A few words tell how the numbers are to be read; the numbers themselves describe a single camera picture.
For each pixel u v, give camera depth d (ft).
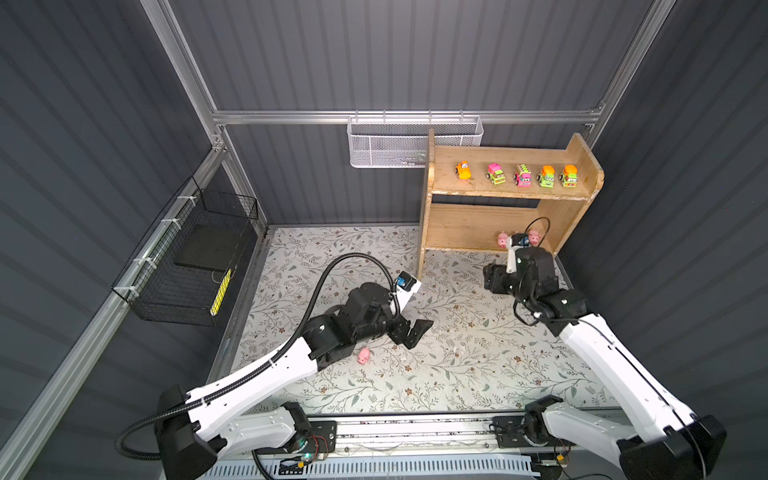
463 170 2.35
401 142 3.25
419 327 1.96
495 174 2.31
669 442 1.21
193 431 1.26
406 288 1.92
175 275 2.34
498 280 2.24
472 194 2.32
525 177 2.27
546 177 2.27
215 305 2.18
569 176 2.28
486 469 2.28
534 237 2.82
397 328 1.99
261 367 1.45
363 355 2.82
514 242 2.23
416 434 2.49
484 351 2.91
